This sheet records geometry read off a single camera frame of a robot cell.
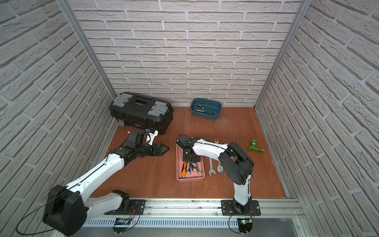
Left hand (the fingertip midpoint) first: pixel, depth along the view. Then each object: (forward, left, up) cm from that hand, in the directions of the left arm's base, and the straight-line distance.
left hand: (165, 146), depth 81 cm
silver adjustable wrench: (-8, -32, -12) cm, 35 cm away
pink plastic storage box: (-10, -13, -13) cm, 21 cm away
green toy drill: (+9, -57, -11) cm, 58 cm away
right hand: (-2, -14, -13) cm, 20 cm away
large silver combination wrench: (-9, -26, -13) cm, 31 cm away
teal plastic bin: (+46, -28, -8) cm, 54 cm away
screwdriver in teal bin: (+37, -27, -11) cm, 47 cm away
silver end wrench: (-6, -16, -13) cm, 22 cm away
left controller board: (-34, +20, -17) cm, 43 cm away
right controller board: (-36, -41, -14) cm, 56 cm away
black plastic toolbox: (+28, +26, +1) cm, 38 cm away
